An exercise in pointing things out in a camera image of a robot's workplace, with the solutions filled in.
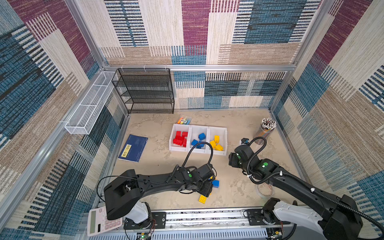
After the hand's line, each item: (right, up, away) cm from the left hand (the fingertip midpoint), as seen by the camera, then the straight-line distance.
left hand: (208, 187), depth 79 cm
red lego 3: (-14, +21, +19) cm, 31 cm away
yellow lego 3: (+8, +18, +17) cm, 27 cm away
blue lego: (-2, +25, +23) cm, 34 cm away
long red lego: (-19, +22, +20) cm, 35 cm away
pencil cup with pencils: (+34, +32, +8) cm, 48 cm away
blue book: (-47, +17, +20) cm, 54 cm away
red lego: (-14, +26, +26) cm, 39 cm away
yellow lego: (+8, +24, +23) cm, 34 cm away
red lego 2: (-18, +27, +26) cm, 42 cm away
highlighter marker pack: (-14, +36, +33) cm, 51 cm away
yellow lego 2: (+5, +20, +18) cm, 28 cm away
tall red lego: (-17, +24, +23) cm, 37 cm away
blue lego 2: (-7, +21, +21) cm, 31 cm away
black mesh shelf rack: (-43, +58, +32) cm, 79 cm away
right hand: (+15, +14, +3) cm, 20 cm away
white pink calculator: (-53, -13, -8) cm, 55 cm away
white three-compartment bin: (-7, +29, +26) cm, 39 cm away
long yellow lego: (-3, -5, -1) cm, 6 cm away
